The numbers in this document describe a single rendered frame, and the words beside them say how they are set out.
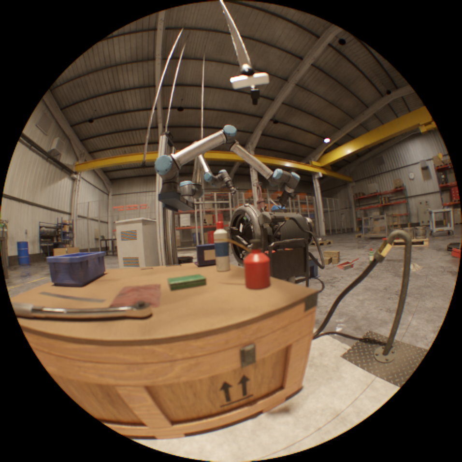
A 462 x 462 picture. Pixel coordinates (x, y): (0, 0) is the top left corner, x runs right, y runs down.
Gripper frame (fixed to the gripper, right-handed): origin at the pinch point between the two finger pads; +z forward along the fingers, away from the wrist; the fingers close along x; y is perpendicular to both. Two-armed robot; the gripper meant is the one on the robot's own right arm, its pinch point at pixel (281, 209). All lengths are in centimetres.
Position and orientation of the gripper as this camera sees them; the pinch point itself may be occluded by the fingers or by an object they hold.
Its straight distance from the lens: 154.7
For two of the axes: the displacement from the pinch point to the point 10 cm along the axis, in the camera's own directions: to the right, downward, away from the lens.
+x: -8.0, 2.4, -5.4
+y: -5.4, -6.8, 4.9
